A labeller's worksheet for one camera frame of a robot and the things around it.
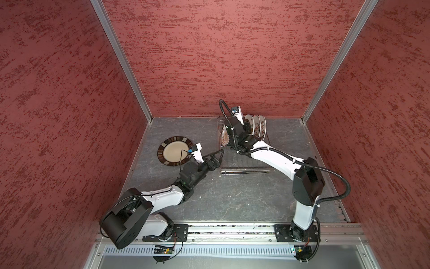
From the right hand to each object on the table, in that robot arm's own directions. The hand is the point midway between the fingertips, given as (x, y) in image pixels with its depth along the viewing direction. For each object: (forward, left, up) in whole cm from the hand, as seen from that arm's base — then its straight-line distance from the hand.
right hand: (242, 121), depth 84 cm
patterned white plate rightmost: (+7, -15, -12) cm, 20 cm away
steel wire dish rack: (-10, +5, -25) cm, 27 cm away
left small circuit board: (-51, +39, -29) cm, 71 cm away
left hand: (-15, +12, -7) cm, 21 cm away
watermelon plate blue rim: (+6, -7, -7) cm, 11 cm away
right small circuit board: (-54, -23, -27) cm, 65 cm away
